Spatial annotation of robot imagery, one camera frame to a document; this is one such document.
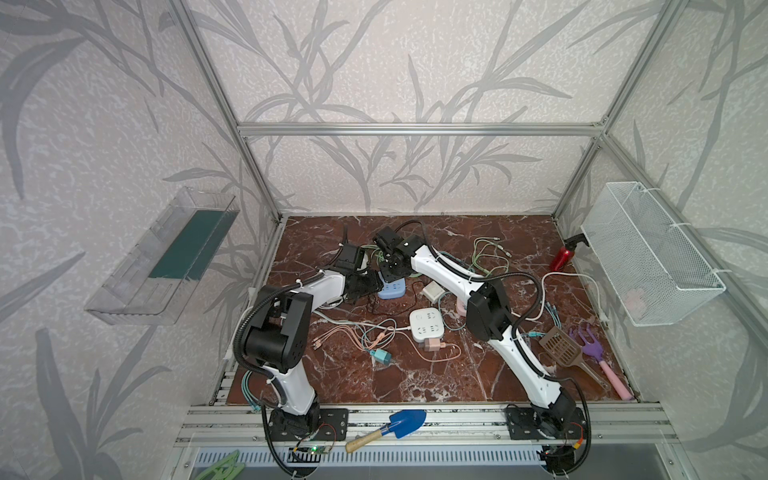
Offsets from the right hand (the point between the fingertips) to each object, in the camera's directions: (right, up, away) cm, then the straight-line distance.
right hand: (390, 265), depth 99 cm
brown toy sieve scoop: (+53, -24, -13) cm, 60 cm away
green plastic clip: (-36, -44, -31) cm, 65 cm away
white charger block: (+14, -8, -6) cm, 17 cm away
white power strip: (+11, -17, -10) cm, 22 cm away
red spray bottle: (+58, +2, 0) cm, 58 cm away
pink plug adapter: (+13, -21, -15) cm, 29 cm away
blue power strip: (+1, -8, -3) cm, 8 cm away
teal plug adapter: (-2, -24, -17) cm, 29 cm away
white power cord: (+70, -17, -3) cm, 72 cm away
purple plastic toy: (+61, -24, -12) cm, 66 cm away
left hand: (-2, -3, -3) cm, 5 cm away
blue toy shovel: (+4, -37, -25) cm, 45 cm away
